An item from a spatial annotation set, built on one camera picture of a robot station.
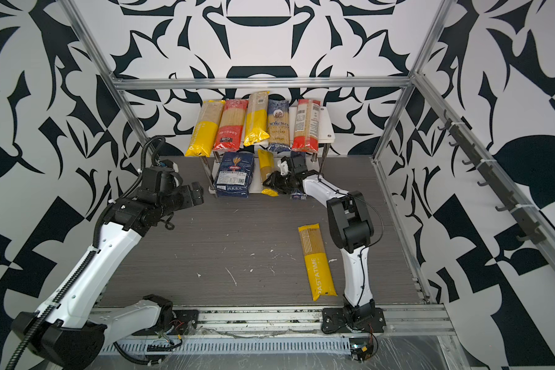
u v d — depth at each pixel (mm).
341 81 944
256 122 781
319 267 837
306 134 758
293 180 760
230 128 776
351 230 560
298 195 939
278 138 746
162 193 541
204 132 769
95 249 432
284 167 935
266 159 1044
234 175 960
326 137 794
